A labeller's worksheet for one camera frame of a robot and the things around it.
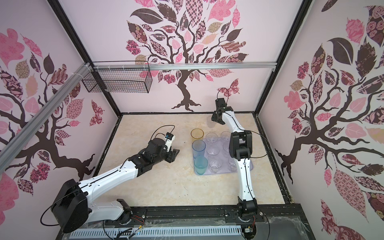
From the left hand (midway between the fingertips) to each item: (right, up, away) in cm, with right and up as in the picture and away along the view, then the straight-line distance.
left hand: (175, 150), depth 83 cm
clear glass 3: (+24, -10, +7) cm, 27 cm away
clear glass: (+23, +6, +18) cm, 30 cm away
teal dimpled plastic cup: (+15, -9, +7) cm, 19 cm away
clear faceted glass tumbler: (+33, +7, +18) cm, 38 cm away
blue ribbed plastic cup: (+14, 0, +9) cm, 16 cm away
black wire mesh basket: (-28, +46, +12) cm, 55 cm away
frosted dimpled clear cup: (+23, +16, +22) cm, 35 cm away
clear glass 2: (+23, -2, +12) cm, 26 cm away
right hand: (+28, +21, +25) cm, 43 cm away
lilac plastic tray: (+26, -5, +3) cm, 27 cm away
